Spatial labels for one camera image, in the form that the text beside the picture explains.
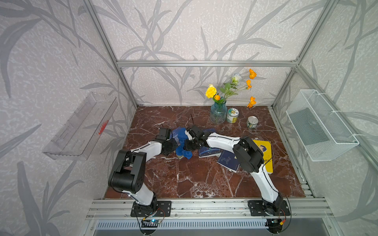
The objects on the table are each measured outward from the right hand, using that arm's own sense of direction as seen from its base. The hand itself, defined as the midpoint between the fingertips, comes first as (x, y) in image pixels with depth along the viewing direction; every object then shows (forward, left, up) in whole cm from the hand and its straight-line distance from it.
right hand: (184, 147), depth 96 cm
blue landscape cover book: (+9, +3, +1) cm, 10 cm away
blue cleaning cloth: (-4, +2, +2) cm, 5 cm away
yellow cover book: (-1, -53, +2) cm, 53 cm away
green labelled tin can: (+23, -35, +7) cm, 42 cm away
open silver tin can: (+18, -49, +3) cm, 52 cm away
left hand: (+1, +5, +1) cm, 5 cm away
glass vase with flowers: (+23, -24, +10) cm, 34 cm away
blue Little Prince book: (-3, -15, 0) cm, 16 cm away
